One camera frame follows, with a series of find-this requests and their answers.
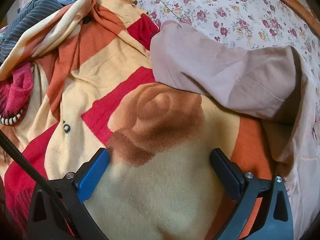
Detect yellow orange red rose blanket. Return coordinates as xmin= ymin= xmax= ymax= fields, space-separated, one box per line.
xmin=0 ymin=0 xmax=278 ymax=240

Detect black braided cable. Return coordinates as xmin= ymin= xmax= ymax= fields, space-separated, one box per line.
xmin=0 ymin=131 xmax=80 ymax=240

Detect beige shorts with striped waistband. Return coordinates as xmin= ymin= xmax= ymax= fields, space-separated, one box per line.
xmin=149 ymin=21 xmax=320 ymax=230

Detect pink fleece cloth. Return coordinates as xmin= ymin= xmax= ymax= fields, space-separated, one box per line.
xmin=0 ymin=62 xmax=34 ymax=120

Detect grey striped cloth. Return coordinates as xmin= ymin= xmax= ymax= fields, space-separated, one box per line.
xmin=0 ymin=0 xmax=75 ymax=63

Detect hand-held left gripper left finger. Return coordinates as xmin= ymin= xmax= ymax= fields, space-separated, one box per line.
xmin=27 ymin=148 xmax=110 ymax=240

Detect floral bed sheet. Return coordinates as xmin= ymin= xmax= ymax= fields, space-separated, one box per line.
xmin=100 ymin=0 xmax=320 ymax=120

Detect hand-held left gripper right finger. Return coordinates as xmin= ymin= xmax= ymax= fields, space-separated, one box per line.
xmin=209 ymin=148 xmax=294 ymax=240

